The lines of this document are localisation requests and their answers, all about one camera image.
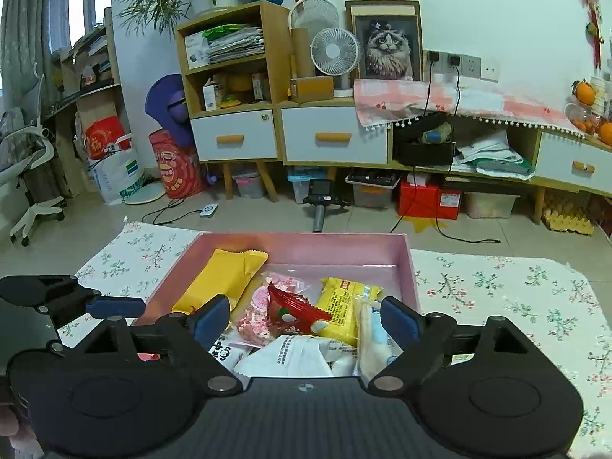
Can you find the red wall decoration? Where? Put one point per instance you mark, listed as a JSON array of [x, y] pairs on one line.
[[593, 14]]

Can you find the grey curtain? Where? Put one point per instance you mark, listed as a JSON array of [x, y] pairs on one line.
[[24, 33]]

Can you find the white round fan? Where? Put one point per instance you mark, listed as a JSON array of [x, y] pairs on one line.
[[311, 12]]

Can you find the framed cat picture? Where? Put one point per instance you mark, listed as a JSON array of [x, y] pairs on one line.
[[387, 43]]

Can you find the black box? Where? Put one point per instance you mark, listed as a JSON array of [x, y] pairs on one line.
[[425, 154]]

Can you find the red paper bag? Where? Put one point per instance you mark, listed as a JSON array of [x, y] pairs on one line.
[[103, 136]]

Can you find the low wooden cabinet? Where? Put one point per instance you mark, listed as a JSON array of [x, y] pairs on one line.
[[569, 162]]

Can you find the tall wooden shelf cabinet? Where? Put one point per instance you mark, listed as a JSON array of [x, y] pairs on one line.
[[234, 138]]

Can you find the wooden drawer cabinet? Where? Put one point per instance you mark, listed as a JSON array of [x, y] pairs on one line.
[[334, 134]]

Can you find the wall power sockets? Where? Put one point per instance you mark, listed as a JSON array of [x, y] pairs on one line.
[[471, 64]]

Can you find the red box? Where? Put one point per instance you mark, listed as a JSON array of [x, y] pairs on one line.
[[428, 198]]

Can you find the pink sprinkled bar packet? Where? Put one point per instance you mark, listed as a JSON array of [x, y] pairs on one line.
[[253, 318]]

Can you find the white printed snack packet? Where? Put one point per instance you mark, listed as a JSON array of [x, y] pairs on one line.
[[232, 351]]

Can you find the cardboard tube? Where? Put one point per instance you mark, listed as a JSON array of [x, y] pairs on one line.
[[302, 52]]

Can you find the white blue bread packet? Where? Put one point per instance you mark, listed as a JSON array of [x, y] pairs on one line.
[[373, 344]]

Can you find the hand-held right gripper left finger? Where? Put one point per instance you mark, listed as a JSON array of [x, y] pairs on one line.
[[213, 322]]

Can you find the white plastic bag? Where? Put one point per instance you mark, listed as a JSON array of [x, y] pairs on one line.
[[114, 177]]

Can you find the pink cardboard box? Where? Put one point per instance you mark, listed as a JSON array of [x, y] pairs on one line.
[[334, 253]]

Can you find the red printed bucket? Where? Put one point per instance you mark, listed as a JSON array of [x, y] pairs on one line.
[[174, 167]]

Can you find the white office chair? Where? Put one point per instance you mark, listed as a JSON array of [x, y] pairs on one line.
[[33, 162]]

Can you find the yellow packet black print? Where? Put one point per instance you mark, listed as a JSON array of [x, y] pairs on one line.
[[342, 306]]

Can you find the red snack packet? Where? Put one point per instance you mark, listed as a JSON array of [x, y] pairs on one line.
[[291, 313]]

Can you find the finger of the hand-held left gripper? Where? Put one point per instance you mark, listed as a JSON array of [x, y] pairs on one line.
[[117, 307]]

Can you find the small white device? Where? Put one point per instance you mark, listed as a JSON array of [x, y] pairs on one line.
[[209, 210]]

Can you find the orange fruit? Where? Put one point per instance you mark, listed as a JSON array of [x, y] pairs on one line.
[[584, 93], [606, 134]]

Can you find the black handheld gimbal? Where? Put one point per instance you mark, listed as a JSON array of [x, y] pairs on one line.
[[320, 196]]

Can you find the white packet grey print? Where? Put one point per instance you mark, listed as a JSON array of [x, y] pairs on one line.
[[291, 358]]

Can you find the pink cherry cloth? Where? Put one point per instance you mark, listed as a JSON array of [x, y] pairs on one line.
[[406, 100]]

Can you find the stack of papers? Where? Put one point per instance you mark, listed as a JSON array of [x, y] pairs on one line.
[[234, 43]]

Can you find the yellow egg carton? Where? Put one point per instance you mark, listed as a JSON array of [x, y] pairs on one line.
[[569, 217]]

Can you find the white desk fan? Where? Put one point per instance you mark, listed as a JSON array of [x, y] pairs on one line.
[[334, 50]]

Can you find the white round base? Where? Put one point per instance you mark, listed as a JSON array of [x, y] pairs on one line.
[[146, 196]]

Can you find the clear storage box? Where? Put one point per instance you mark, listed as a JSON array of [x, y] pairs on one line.
[[490, 204], [248, 186], [306, 184], [374, 197]]

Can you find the wooden desk with shelves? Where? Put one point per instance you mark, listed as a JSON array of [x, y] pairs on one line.
[[91, 100]]

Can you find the folded clothes pile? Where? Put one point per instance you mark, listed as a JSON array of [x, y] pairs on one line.
[[492, 153]]

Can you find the floral tablecloth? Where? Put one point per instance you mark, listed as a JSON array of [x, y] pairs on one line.
[[502, 287]]

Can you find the brown cardboard box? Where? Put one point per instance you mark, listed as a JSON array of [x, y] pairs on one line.
[[311, 90]]

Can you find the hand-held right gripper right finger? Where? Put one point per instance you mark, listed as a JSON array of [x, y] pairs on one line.
[[399, 325]]

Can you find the person's left hand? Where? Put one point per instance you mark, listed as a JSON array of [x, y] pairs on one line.
[[9, 423]]

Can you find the long orange-yellow snack packet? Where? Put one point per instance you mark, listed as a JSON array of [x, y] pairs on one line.
[[215, 282]]

